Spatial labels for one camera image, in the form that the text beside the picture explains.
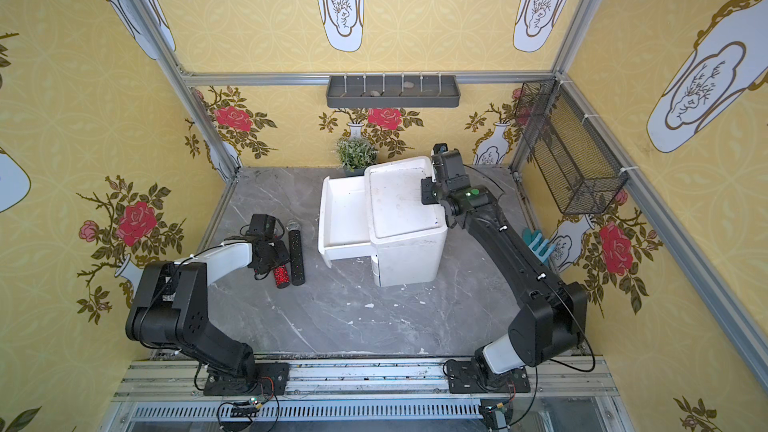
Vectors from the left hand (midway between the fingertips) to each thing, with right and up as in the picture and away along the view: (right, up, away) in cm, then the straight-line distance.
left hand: (279, 257), depth 96 cm
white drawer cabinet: (+40, +9, -24) cm, 47 cm away
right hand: (+44, +22, -14) cm, 51 cm away
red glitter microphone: (+3, -4, -7) cm, 9 cm away
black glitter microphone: (+7, -2, -3) cm, 8 cm away
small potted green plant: (+24, +34, +7) cm, 42 cm away
